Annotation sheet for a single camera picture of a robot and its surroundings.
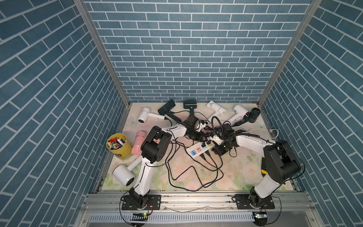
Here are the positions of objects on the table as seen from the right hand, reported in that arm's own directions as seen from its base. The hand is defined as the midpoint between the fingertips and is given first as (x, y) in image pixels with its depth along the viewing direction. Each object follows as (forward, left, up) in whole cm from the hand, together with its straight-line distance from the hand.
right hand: (217, 151), depth 92 cm
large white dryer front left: (-21, +54, +4) cm, 58 cm away
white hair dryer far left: (+25, +55, +5) cm, 61 cm away
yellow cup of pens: (-4, +63, +8) cm, 63 cm away
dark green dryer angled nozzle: (+29, +40, +5) cm, 50 cm away
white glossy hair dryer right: (+32, -20, +3) cm, 38 cm away
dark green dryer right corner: (+28, -27, +8) cm, 40 cm away
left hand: (+7, +7, +1) cm, 10 cm away
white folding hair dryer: (+36, 0, +3) cm, 37 cm away
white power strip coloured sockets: (-3, +16, +2) cm, 17 cm away
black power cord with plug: (-19, +17, -1) cm, 26 cm away
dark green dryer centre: (+39, +21, +4) cm, 45 cm away
